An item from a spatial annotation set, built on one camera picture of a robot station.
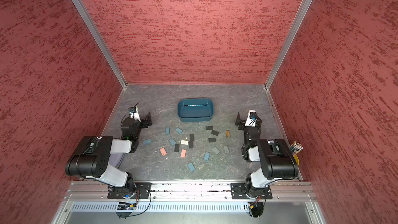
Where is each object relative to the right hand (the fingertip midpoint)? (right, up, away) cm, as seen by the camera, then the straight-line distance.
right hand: (246, 114), depth 89 cm
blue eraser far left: (-60, -16, +1) cm, 62 cm away
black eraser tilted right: (-18, -12, +6) cm, 23 cm away
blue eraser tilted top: (-41, -10, +6) cm, 43 cm away
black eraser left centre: (-42, -20, 0) cm, 46 cm away
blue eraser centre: (-44, -16, +1) cm, 47 cm away
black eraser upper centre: (-33, -14, +5) cm, 36 cm away
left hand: (-64, -1, +4) cm, 64 cm away
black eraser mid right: (-21, -16, +3) cm, 27 cm away
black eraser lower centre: (-33, -17, +1) cm, 37 cm away
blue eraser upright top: (-48, -10, +5) cm, 50 cm away
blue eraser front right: (-24, -23, -4) cm, 33 cm away
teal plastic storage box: (-32, +2, +15) cm, 36 cm away
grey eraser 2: (-12, -20, -2) cm, 24 cm away
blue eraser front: (-32, -27, -8) cm, 43 cm away
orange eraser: (-10, -13, +5) cm, 17 cm away
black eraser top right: (-22, -9, +8) cm, 25 cm away
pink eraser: (-49, -21, -2) cm, 53 cm away
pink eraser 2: (-37, -22, -2) cm, 43 cm away
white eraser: (-38, -17, 0) cm, 41 cm away
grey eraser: (-18, -21, -2) cm, 28 cm away
